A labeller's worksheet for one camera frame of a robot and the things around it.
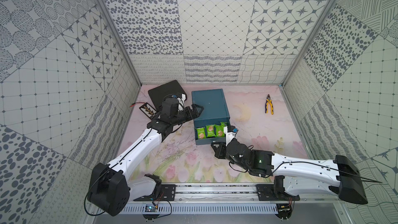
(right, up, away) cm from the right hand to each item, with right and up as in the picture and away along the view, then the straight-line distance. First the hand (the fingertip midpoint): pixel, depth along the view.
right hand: (211, 146), depth 73 cm
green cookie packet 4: (+6, +10, +5) cm, 13 cm away
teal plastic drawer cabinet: (+3, +17, +7) cm, 19 cm away
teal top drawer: (-4, +10, +7) cm, 13 cm away
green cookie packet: (-5, +5, +4) cm, 8 cm away
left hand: (-7, +18, +5) cm, 20 cm away
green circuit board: (-29, -29, -1) cm, 41 cm away
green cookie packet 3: (+4, +6, +4) cm, 9 cm away
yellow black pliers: (+43, +20, +38) cm, 60 cm away
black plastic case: (-38, +26, +39) cm, 61 cm away
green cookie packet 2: (0, +6, +4) cm, 7 cm away
